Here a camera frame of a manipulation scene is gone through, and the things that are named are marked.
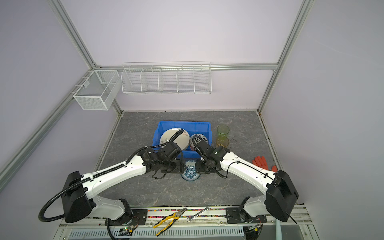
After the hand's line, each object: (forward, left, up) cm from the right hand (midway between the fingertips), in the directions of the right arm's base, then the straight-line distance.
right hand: (198, 171), depth 79 cm
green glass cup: (+31, -17, -4) cm, 35 cm away
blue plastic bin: (+38, +5, -10) cm, 40 cm away
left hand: (-1, +9, +3) cm, 10 cm away
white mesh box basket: (+47, +65, +18) cm, 82 cm away
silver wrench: (-18, 0, -11) cm, 21 cm away
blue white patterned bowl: (0, +5, -3) cm, 5 cm away
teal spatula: (-25, -37, -8) cm, 45 cm away
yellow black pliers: (-20, +13, -10) cm, 25 cm away
